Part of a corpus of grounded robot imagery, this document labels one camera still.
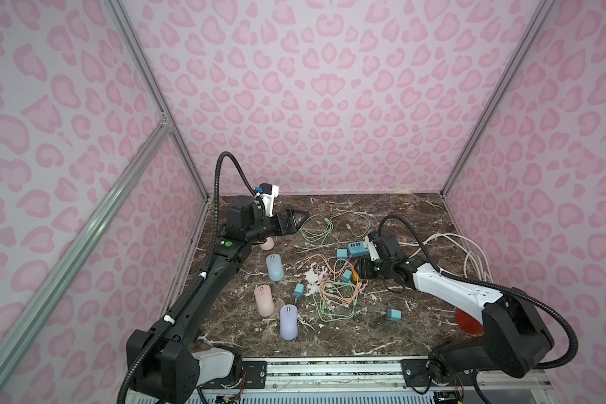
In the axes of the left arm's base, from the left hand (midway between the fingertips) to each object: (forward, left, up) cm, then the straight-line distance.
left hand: (302, 215), depth 73 cm
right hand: (-4, -20, -24) cm, 31 cm away
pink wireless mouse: (+9, +14, -29) cm, 34 cm away
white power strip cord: (+15, -62, -31) cm, 71 cm away
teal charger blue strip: (+5, -14, -29) cm, 33 cm away
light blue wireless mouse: (-2, +11, -29) cm, 32 cm away
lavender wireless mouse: (-22, +5, -30) cm, 37 cm away
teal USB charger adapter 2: (-20, -29, -26) cm, 44 cm away
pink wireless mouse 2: (-15, +13, -29) cm, 35 cm away
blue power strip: (+5, -20, -27) cm, 34 cm away
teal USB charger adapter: (-6, -15, -27) cm, 32 cm away
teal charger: (-12, +2, -28) cm, 30 cm away
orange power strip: (-6, -18, -26) cm, 32 cm away
